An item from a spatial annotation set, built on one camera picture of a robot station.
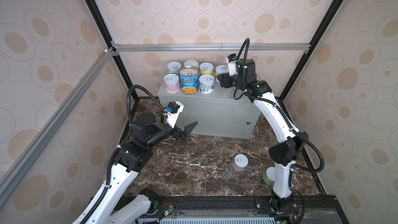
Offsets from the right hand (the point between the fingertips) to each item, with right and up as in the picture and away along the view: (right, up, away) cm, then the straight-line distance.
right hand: (224, 73), depth 79 cm
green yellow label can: (+23, -52, -1) cm, 56 cm away
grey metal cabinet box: (-2, -21, +11) cm, 24 cm away
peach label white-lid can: (+10, -47, +4) cm, 48 cm away
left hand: (-15, -21, -19) cm, 32 cm away
